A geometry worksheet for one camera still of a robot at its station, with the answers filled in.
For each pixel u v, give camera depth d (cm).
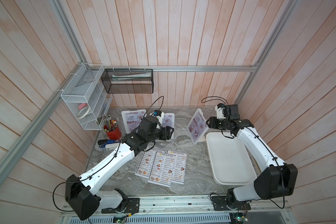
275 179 41
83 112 83
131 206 73
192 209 73
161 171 86
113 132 92
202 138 91
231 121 61
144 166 88
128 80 97
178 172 86
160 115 66
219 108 75
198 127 92
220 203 73
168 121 92
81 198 38
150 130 56
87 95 70
